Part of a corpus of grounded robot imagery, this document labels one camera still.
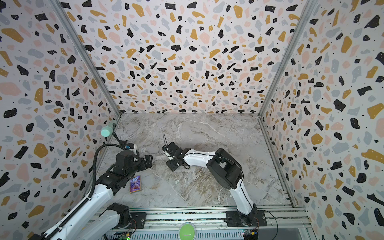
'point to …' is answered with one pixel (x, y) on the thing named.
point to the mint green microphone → (106, 131)
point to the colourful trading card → (135, 185)
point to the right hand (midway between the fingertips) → (171, 160)
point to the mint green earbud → (176, 181)
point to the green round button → (187, 231)
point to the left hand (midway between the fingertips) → (147, 156)
